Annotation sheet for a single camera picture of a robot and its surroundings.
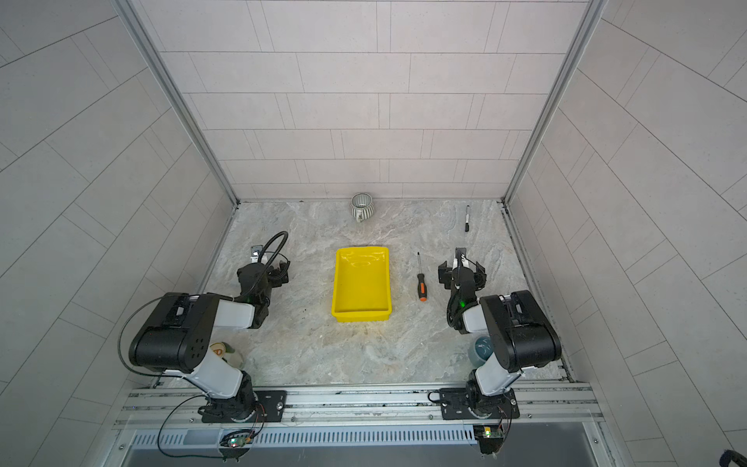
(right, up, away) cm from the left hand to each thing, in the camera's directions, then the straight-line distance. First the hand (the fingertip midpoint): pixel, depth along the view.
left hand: (272, 258), depth 95 cm
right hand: (+63, 0, -1) cm, 63 cm away
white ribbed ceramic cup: (+29, +18, +10) cm, 35 cm away
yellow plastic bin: (+30, -8, -4) cm, 31 cm away
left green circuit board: (+5, -37, -31) cm, 49 cm away
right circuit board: (+63, -39, -27) cm, 79 cm away
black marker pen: (+69, +13, +16) cm, 72 cm away
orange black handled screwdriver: (+49, -8, -3) cm, 50 cm away
